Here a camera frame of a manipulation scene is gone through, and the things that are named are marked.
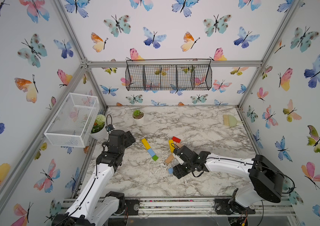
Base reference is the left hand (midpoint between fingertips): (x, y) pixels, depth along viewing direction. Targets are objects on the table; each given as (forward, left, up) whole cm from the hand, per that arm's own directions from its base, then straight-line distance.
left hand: (126, 135), depth 81 cm
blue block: (-2, -13, -18) cm, 22 cm away
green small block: (-6, -16, -18) cm, 25 cm away
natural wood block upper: (+4, -32, -19) cm, 37 cm away
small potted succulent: (+23, -3, -10) cm, 25 cm away
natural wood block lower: (-7, -25, -18) cm, 32 cm away
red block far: (+7, -30, -18) cm, 36 cm away
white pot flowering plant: (+8, +19, -6) cm, 22 cm away
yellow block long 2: (+2, -27, -17) cm, 31 cm away
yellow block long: (+5, -9, -19) cm, 21 cm away
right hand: (-15, -30, -15) cm, 37 cm away
